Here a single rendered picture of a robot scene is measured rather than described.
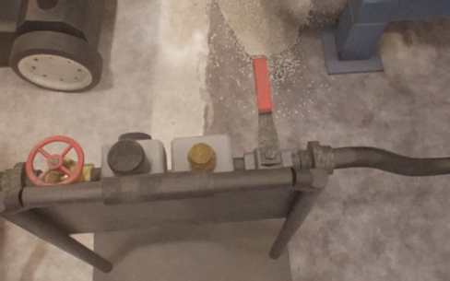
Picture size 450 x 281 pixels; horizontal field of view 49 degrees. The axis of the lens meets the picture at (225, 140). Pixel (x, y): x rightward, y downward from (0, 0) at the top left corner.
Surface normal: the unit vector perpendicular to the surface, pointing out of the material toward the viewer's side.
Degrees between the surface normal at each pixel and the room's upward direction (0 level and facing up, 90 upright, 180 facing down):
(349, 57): 90
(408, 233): 0
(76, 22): 45
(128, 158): 0
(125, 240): 0
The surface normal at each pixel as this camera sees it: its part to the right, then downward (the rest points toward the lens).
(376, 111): 0.00, -0.37
